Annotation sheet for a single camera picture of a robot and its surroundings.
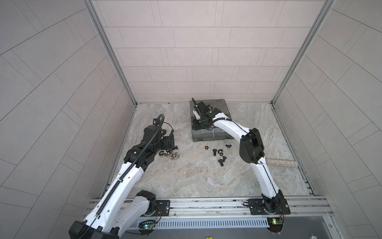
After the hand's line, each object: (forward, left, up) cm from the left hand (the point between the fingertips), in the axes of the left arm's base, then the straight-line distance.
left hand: (169, 134), depth 76 cm
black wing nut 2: (+3, -34, -18) cm, 39 cm away
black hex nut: (+2, -20, -18) cm, 27 cm away
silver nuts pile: (-3, 0, -18) cm, 19 cm away
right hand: (+14, -13, -13) cm, 23 cm away
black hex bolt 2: (-6, -28, -19) cm, 34 cm away
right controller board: (-36, -51, -19) cm, 65 cm away
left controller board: (-38, +7, -15) cm, 41 cm away
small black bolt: (-5, -31, -18) cm, 36 cm away
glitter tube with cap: (-8, -62, -16) cm, 65 cm away
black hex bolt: (0, -25, -18) cm, 31 cm away
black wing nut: (+1, -29, -19) cm, 34 cm away
